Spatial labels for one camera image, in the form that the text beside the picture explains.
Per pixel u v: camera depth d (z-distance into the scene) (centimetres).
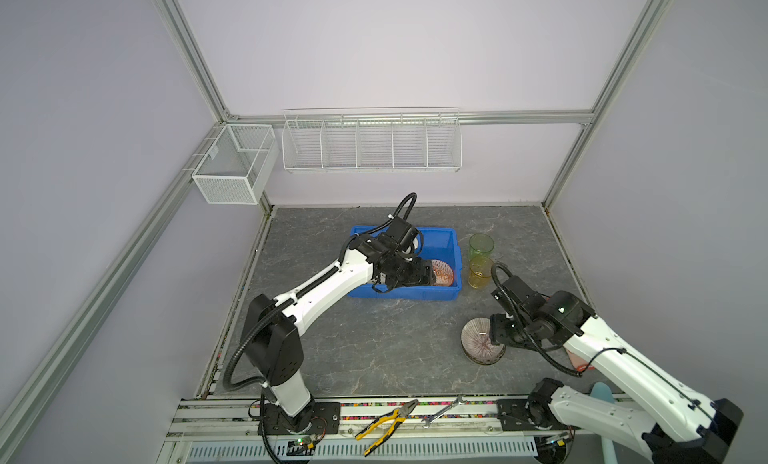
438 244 111
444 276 97
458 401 77
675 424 39
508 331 65
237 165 99
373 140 100
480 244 100
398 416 74
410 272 71
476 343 81
